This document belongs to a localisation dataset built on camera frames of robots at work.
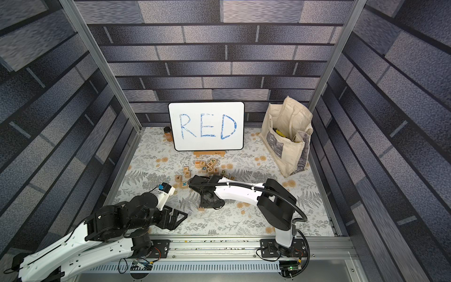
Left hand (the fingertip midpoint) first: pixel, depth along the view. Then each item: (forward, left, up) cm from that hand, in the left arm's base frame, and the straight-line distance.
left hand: (180, 215), depth 66 cm
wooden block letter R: (+8, -5, -16) cm, 19 cm away
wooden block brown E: (+29, -11, -16) cm, 35 cm away
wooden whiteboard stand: (+41, -14, -15) cm, 46 cm away
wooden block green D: (+28, -15, -15) cm, 35 cm away
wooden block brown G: (+29, -8, -15) cm, 33 cm away
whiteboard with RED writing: (+47, -6, +2) cm, 48 cm away
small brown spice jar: (+52, +20, -10) cm, 57 cm away
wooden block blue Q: (+30, -5, -16) cm, 34 cm away
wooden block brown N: (+33, -8, -15) cm, 37 cm away
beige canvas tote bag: (+50, -53, -7) cm, 73 cm away
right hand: (+10, -8, -15) cm, 19 cm away
